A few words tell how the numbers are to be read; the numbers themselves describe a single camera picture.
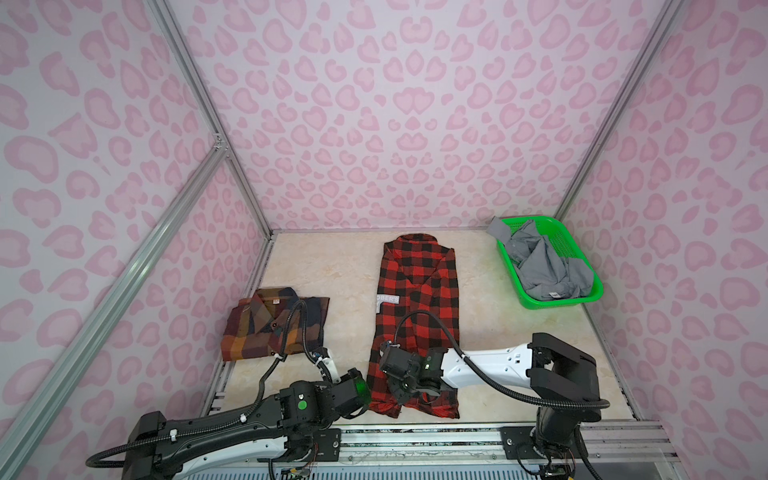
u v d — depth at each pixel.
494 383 0.47
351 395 0.57
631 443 0.74
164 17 0.68
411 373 0.63
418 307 0.96
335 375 0.69
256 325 0.90
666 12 0.69
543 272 1.01
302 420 0.52
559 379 0.44
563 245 1.07
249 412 0.50
